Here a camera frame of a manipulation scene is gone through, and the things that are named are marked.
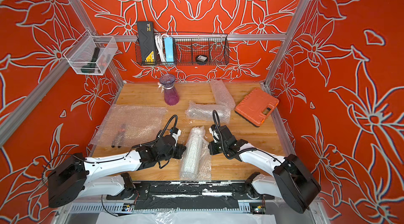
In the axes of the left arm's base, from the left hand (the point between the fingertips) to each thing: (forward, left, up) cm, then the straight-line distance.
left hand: (188, 148), depth 81 cm
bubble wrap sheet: (+14, +39, -4) cm, 41 cm away
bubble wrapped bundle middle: (+22, -7, +3) cm, 23 cm away
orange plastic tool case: (+30, -41, +1) cm, 50 cm away
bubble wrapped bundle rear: (+34, -18, +6) cm, 39 cm away
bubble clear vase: (-6, -5, 0) cm, 8 cm away
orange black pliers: (+3, +41, -3) cm, 41 cm away
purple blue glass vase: (+33, +16, +14) cm, 39 cm away
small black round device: (+49, -4, +23) cm, 54 cm away
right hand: (+3, -10, -2) cm, 10 cm away
